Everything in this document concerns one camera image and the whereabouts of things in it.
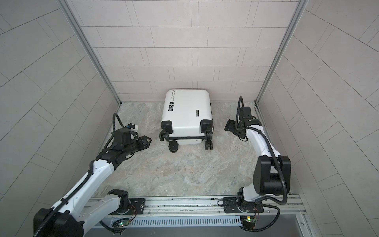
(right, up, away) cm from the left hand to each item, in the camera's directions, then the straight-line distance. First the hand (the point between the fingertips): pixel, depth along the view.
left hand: (152, 138), depth 80 cm
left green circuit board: (-8, -35, -16) cm, 39 cm away
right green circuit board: (+50, -36, -12) cm, 63 cm away
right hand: (+44, +5, +7) cm, 45 cm away
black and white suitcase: (+19, +11, +1) cm, 22 cm away
